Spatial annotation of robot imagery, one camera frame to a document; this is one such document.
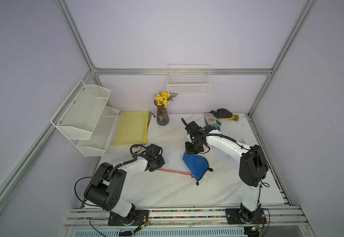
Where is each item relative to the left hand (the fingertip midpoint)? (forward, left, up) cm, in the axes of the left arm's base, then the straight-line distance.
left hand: (161, 165), depth 93 cm
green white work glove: (+37, -37, +2) cm, 52 cm away
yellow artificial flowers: (+35, -1, +26) cm, 43 cm away
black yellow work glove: (+47, -48, 0) cm, 67 cm away
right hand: (+2, -18, +8) cm, 20 cm away
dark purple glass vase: (+34, +1, +9) cm, 35 cm away
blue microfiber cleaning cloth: (-4, -22, +7) cm, 24 cm away
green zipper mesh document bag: (+41, +13, +1) cm, 43 cm away
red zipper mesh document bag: (+2, -8, +1) cm, 8 cm away
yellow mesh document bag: (+29, +25, +1) cm, 38 cm away
